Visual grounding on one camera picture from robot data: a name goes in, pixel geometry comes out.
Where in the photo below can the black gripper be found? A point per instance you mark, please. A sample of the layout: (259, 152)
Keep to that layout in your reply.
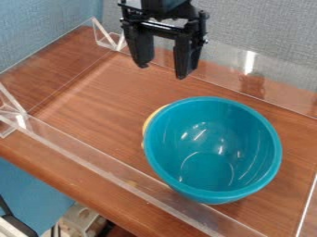
(172, 19)

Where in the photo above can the blue plastic bowl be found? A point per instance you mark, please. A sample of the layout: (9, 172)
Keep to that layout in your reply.
(213, 148)

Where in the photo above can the yellow object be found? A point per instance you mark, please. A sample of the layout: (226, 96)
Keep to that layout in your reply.
(147, 122)

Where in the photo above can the clear acrylic back barrier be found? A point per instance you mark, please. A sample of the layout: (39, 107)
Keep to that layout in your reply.
(274, 81)

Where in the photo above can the clear acrylic barrier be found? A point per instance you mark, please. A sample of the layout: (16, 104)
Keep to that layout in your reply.
(274, 81)
(116, 190)

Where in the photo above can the clear acrylic front barrier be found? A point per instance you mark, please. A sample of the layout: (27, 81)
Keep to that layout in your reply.
(116, 190)

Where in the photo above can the white device below table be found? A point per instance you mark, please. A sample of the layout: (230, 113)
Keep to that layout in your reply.
(80, 222)

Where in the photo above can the clear acrylic corner bracket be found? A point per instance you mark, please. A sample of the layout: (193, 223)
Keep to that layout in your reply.
(106, 39)

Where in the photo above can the clear acrylic left bracket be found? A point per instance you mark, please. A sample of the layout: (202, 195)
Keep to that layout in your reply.
(12, 114)

